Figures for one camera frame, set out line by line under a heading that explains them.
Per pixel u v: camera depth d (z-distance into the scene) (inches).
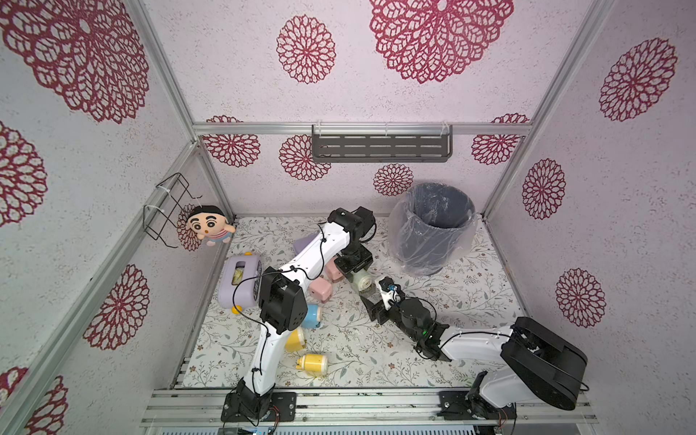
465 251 35.4
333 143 37.3
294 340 31.3
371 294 33.5
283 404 29.5
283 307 21.5
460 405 28.8
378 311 29.1
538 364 16.7
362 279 31.9
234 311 34.5
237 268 36.3
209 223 36.1
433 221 38.4
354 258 29.3
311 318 33.0
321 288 35.4
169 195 30.7
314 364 29.2
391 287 27.7
